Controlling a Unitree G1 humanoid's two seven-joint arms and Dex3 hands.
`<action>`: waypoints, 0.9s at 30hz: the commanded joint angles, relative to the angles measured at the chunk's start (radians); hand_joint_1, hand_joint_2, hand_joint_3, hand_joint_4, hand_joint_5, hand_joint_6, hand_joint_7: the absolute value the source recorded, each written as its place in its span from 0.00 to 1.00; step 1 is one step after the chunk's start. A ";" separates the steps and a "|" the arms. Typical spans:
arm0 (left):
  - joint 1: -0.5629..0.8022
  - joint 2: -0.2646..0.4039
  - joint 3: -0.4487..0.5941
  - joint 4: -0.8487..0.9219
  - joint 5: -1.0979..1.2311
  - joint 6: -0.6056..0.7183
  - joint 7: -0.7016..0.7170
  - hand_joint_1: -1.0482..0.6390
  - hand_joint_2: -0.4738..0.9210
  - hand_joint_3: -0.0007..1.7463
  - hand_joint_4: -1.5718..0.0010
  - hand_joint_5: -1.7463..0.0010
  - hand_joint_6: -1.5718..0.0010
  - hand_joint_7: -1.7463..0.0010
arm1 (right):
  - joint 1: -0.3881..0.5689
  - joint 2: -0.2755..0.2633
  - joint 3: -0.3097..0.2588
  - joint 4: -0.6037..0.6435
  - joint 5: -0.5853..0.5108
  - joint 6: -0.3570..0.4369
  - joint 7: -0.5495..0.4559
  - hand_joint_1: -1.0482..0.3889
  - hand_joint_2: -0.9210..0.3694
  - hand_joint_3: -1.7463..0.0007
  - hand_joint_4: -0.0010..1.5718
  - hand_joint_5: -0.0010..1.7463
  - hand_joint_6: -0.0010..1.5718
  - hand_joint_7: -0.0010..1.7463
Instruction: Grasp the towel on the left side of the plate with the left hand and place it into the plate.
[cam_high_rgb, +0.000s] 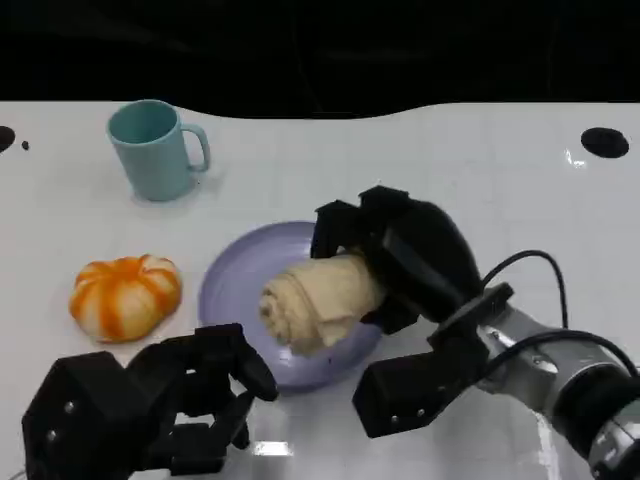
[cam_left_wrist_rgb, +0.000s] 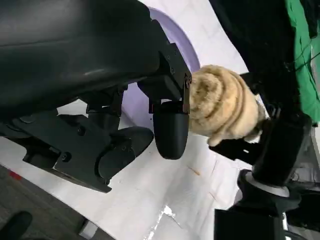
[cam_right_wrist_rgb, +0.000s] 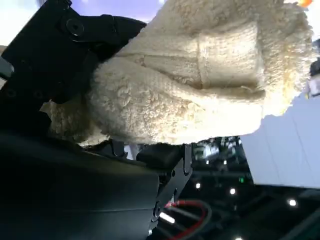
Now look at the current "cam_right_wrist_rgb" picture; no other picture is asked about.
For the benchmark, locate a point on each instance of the beige towel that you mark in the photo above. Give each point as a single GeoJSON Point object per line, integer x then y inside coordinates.
{"type": "Point", "coordinates": [190, 82]}

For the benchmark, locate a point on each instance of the orange toy bread roll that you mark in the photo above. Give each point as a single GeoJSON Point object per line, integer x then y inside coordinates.
{"type": "Point", "coordinates": [305, 2]}

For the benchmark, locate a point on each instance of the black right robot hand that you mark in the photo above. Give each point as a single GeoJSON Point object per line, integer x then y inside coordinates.
{"type": "Point", "coordinates": [62, 195]}

